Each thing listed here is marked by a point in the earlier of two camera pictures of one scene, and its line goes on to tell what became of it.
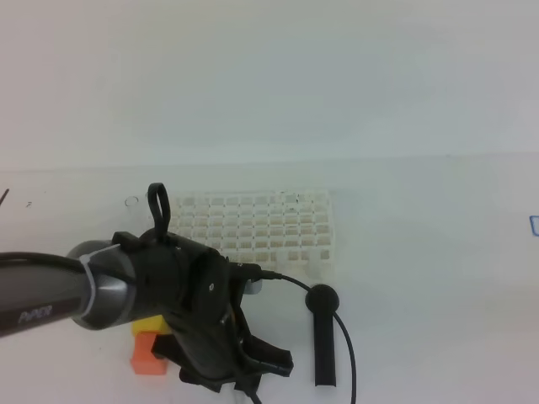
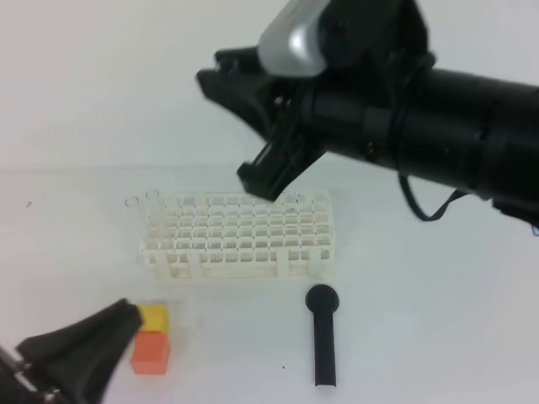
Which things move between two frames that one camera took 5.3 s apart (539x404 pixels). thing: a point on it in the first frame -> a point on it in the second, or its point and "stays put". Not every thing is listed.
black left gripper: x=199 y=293 -> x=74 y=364
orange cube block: x=143 y=361 stays put
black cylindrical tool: x=322 y=300 stays put
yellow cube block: x=149 y=323 stays put
